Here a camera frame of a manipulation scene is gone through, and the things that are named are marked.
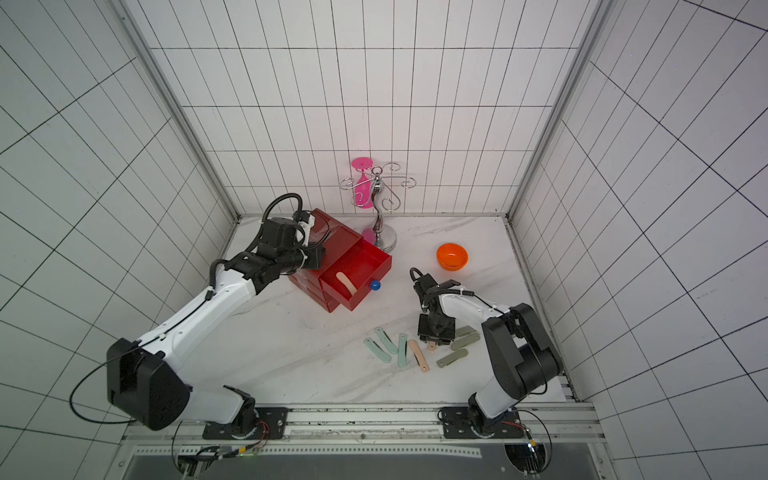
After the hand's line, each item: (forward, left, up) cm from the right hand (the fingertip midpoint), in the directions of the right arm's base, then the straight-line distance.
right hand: (429, 334), depth 89 cm
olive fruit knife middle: (-1, -10, -1) cm, 10 cm away
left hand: (+12, +32, +22) cm, 40 cm away
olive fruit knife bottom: (-6, -7, 0) cm, 9 cm away
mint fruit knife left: (-6, +15, 0) cm, 16 cm away
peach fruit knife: (+9, +27, +17) cm, 33 cm away
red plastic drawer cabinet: (+11, +24, +18) cm, 32 cm away
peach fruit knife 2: (-4, -1, +1) cm, 4 cm away
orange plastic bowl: (+28, -9, +3) cm, 29 cm away
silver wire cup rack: (+35, +17, +3) cm, 39 cm away
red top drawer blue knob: (+5, +16, +20) cm, 26 cm away
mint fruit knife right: (-6, +8, +1) cm, 10 cm away
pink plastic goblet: (+43, +24, +20) cm, 53 cm away
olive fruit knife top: (+1, -10, +3) cm, 11 cm away
